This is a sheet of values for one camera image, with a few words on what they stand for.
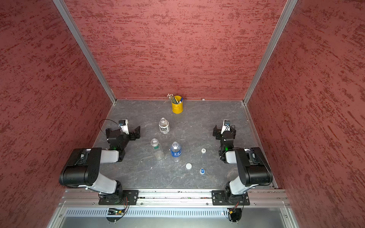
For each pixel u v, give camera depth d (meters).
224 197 0.73
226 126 0.78
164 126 0.85
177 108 1.09
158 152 0.91
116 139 0.70
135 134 0.85
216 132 0.83
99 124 1.06
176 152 0.76
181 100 1.07
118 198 0.68
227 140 0.70
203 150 0.92
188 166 0.86
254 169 0.45
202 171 0.83
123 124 0.80
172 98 1.01
